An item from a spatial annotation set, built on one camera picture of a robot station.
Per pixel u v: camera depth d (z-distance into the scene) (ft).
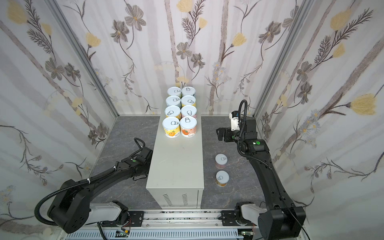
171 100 2.36
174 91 2.51
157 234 2.30
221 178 2.69
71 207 1.34
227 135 2.17
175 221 2.42
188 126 2.06
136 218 2.41
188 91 2.53
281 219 1.22
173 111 2.21
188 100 2.36
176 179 1.76
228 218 2.41
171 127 2.05
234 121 2.21
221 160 2.97
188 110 2.21
